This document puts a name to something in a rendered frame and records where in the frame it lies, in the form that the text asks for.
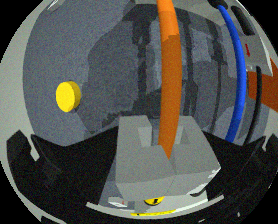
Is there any yellow short cylinder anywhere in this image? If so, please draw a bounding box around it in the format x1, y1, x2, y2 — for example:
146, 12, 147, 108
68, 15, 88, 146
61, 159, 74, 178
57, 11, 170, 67
57, 81, 80, 111

